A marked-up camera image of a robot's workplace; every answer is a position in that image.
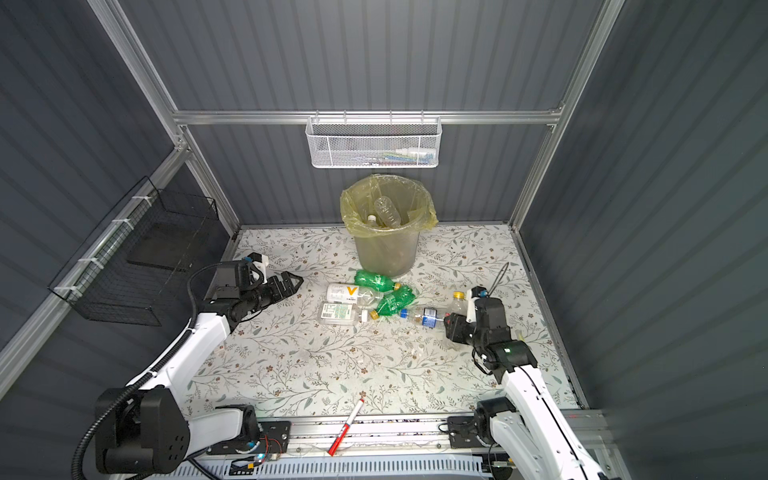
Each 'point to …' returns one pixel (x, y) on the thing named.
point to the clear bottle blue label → (429, 317)
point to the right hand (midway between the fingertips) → (457, 322)
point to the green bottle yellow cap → (391, 304)
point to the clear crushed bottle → (389, 215)
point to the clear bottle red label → (459, 304)
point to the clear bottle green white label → (341, 313)
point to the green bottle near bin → (375, 281)
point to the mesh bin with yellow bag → (382, 248)
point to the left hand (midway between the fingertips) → (290, 284)
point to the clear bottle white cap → (373, 220)
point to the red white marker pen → (346, 426)
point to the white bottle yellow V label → (353, 293)
